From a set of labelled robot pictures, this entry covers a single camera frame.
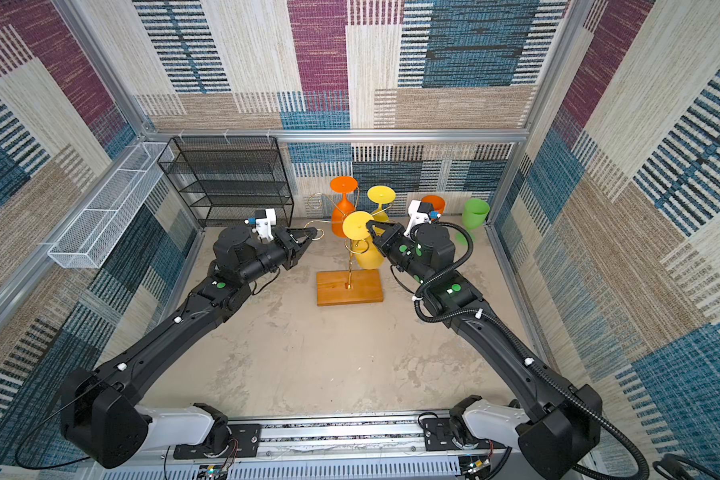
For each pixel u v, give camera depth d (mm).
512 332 457
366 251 685
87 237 719
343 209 869
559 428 380
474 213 1003
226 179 1082
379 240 597
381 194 799
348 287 994
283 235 644
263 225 686
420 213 627
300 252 674
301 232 702
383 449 728
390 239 592
